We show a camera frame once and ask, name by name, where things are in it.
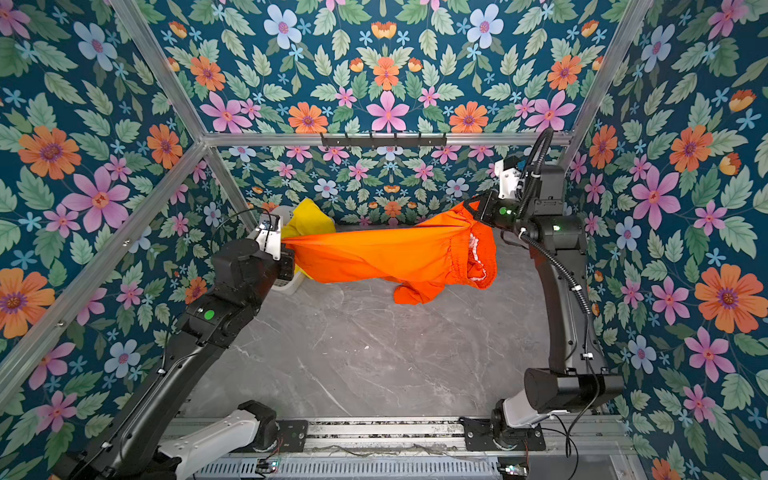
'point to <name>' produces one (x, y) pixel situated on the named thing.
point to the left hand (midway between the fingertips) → (282, 231)
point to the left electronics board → (269, 465)
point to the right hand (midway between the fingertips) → (469, 199)
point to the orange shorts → (451, 248)
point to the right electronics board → (513, 467)
